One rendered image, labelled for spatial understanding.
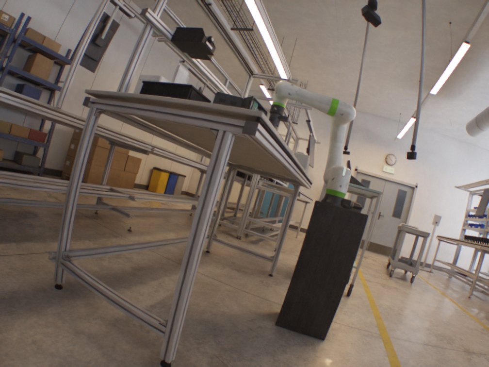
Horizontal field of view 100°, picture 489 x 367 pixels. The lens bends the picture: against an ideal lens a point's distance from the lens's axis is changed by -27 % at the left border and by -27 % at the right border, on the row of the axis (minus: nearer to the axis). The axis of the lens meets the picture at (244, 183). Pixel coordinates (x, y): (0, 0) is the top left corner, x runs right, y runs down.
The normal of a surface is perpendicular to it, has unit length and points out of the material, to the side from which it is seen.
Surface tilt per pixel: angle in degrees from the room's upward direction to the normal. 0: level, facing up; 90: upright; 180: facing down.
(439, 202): 90
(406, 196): 90
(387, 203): 90
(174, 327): 90
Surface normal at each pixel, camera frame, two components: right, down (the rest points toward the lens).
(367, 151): -0.31, -0.11
